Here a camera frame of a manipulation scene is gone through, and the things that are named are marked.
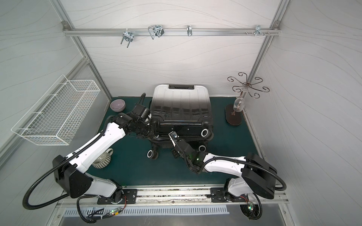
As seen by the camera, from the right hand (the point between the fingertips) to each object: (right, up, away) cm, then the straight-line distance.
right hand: (173, 141), depth 81 cm
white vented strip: (-35, -35, -9) cm, 50 cm away
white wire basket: (-57, +14, -12) cm, 60 cm away
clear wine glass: (+43, +22, +11) cm, 49 cm away
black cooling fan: (+41, -35, -9) cm, 55 cm away
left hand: (-8, +5, -4) cm, 11 cm away
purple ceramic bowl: (-47, +22, +30) cm, 60 cm away
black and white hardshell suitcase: (+7, +19, +5) cm, 21 cm away
